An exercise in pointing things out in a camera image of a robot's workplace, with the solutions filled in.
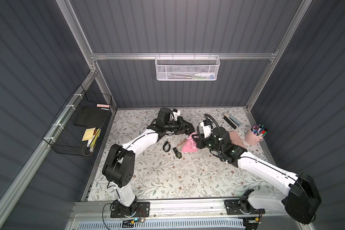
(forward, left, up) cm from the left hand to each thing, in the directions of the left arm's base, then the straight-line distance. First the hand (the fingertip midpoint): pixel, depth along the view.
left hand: (193, 125), depth 79 cm
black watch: (-2, +4, 0) cm, 4 cm away
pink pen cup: (+1, -40, -16) cm, 44 cm away
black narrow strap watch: (+1, +18, -24) cm, 29 cm away
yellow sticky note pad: (-7, +54, +2) cm, 55 cm away
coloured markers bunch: (+5, -44, -12) cm, 46 cm away
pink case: (+5, -33, -23) cm, 40 cm away
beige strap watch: (+1, +5, -21) cm, 22 cm away
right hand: (-5, 0, -2) cm, 6 cm away
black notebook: (+4, +57, +4) cm, 57 cm away
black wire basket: (-5, +62, +3) cm, 62 cm away
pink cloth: (-8, +2, -7) cm, 11 cm away
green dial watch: (-6, +8, -24) cm, 26 cm away
